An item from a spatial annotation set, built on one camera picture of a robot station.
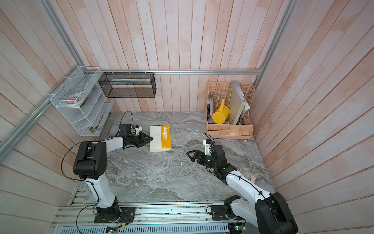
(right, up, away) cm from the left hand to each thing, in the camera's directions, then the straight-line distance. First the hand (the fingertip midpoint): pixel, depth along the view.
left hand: (152, 139), depth 96 cm
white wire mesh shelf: (-31, +13, -18) cm, 38 cm away
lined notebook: (+6, +1, +2) cm, 7 cm away
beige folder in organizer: (+54, +22, -9) cm, 59 cm away
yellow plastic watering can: (+46, +16, 0) cm, 48 cm away
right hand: (+26, -7, -13) cm, 30 cm away
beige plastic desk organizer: (+50, +36, +12) cm, 63 cm away
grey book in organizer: (+40, +20, +1) cm, 44 cm away
